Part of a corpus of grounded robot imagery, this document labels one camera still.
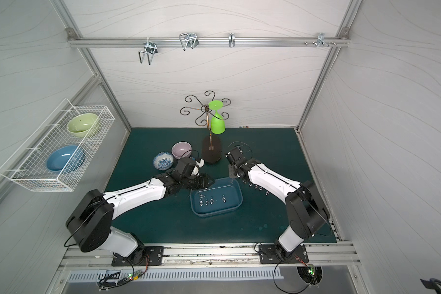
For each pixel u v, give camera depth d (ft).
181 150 3.44
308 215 1.46
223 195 2.92
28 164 1.91
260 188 3.05
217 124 3.06
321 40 2.51
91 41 2.62
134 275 2.24
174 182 2.10
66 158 2.16
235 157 2.25
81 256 2.46
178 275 2.82
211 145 3.52
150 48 2.57
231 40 2.58
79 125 2.45
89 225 1.41
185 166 2.16
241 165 2.16
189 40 2.49
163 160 3.35
